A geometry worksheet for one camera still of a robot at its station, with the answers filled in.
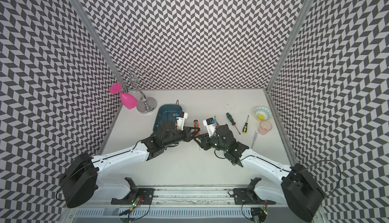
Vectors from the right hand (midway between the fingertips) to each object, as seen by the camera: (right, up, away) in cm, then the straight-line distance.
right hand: (196, 140), depth 78 cm
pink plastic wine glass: (-44, +21, +18) cm, 52 cm away
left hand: (+1, +5, -1) cm, 5 cm away
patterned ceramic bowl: (+44, +12, +24) cm, 52 cm away
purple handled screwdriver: (+10, +10, -7) cm, 16 cm away
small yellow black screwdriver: (+31, +4, +18) cm, 36 cm away
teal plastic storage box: (-22, +13, +26) cm, 36 cm away
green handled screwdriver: (+23, +7, +22) cm, 33 cm away
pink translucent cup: (+41, +4, +14) cm, 44 cm away
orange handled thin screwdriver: (0, +9, -2) cm, 9 cm away
